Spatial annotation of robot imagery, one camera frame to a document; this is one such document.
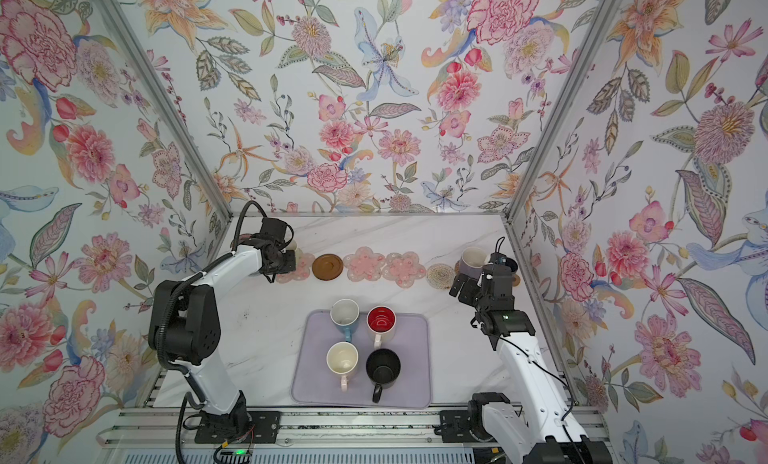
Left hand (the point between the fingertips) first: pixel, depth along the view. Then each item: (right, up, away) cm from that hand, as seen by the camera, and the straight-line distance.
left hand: (291, 263), depth 96 cm
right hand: (+54, -4, -14) cm, 56 cm away
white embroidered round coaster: (+49, -5, +7) cm, 50 cm away
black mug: (+30, -28, -14) cm, 43 cm away
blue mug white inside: (+18, -14, -9) cm, 25 cm away
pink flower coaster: (+23, -1, +11) cm, 25 cm away
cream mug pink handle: (+18, -25, -15) cm, 34 cm away
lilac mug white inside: (+60, +1, +4) cm, 60 cm away
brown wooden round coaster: (+10, -2, +9) cm, 14 cm away
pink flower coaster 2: (+37, -2, +7) cm, 37 cm away
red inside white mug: (+29, -16, -6) cm, 34 cm away
